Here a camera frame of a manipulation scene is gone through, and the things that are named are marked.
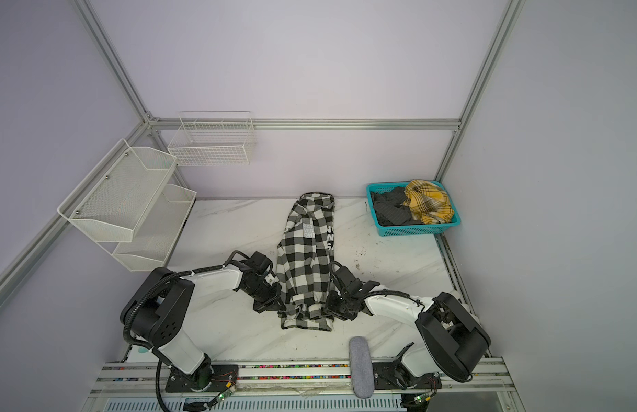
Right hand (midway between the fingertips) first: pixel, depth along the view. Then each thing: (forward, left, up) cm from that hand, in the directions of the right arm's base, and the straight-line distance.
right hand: (323, 311), depth 85 cm
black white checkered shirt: (+18, +7, +1) cm, 19 cm away
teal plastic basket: (+32, -28, +4) cm, 43 cm away
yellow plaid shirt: (+42, -43, +9) cm, 61 cm away
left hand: (0, +13, 0) cm, 13 cm away
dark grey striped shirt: (+41, -27, +7) cm, 49 cm away
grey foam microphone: (-17, -12, 0) cm, 21 cm away
